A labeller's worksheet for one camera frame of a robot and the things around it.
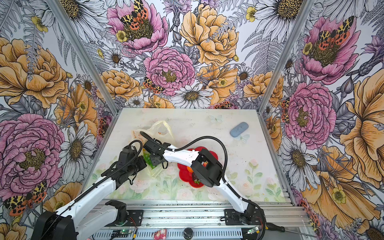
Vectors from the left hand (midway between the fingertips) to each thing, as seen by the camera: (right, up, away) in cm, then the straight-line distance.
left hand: (145, 165), depth 87 cm
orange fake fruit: (+26, -3, +2) cm, 26 cm away
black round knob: (+26, -21, -25) cm, 42 cm away
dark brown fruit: (+29, -7, -4) cm, 31 cm away
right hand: (+7, 0, +6) cm, 9 cm away
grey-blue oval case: (+59, +20, +21) cm, 66 cm away
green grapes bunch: (0, +4, +3) cm, 4 cm away
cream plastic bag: (+8, +18, +7) cm, 21 cm away
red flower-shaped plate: (+24, -7, +2) cm, 25 cm away
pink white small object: (+13, -26, -19) cm, 35 cm away
